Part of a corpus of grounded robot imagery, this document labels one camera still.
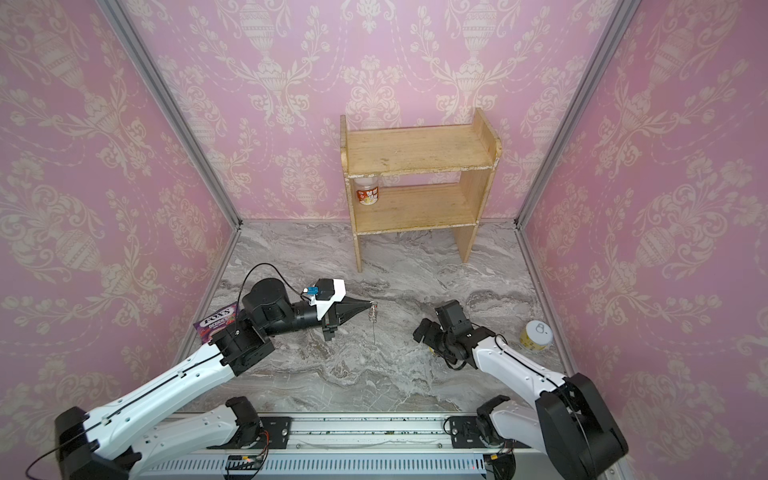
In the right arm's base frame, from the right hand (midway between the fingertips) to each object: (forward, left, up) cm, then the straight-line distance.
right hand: (424, 339), depth 87 cm
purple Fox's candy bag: (+8, +63, +2) cm, 63 cm away
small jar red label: (+38, +15, +25) cm, 48 cm away
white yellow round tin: (-1, -32, +2) cm, 32 cm away
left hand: (-5, +14, +30) cm, 33 cm away
